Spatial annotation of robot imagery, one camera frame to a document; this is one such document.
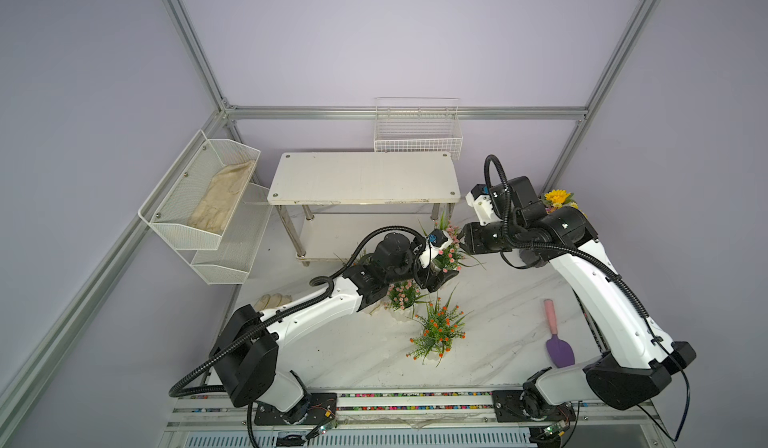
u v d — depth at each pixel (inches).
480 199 23.9
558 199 33.9
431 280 25.7
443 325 28.8
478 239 23.2
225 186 32.3
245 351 16.3
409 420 28.9
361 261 24.6
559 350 32.6
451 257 25.6
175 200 27.2
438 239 24.6
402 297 31.1
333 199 29.1
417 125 37.0
